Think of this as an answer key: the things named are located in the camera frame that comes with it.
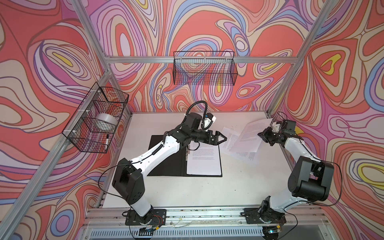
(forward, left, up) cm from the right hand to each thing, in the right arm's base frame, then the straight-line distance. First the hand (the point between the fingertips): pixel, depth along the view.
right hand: (258, 135), depth 91 cm
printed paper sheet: (-9, +34, -12) cm, 37 cm away
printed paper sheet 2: (+2, +3, -8) cm, 9 cm away
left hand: (-11, +27, +14) cm, 32 cm away
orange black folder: (-12, +52, -11) cm, 54 cm away
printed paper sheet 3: (+8, +13, -12) cm, 19 cm away
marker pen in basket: (-9, +83, +14) cm, 85 cm away
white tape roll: (-1, +83, +21) cm, 86 cm away
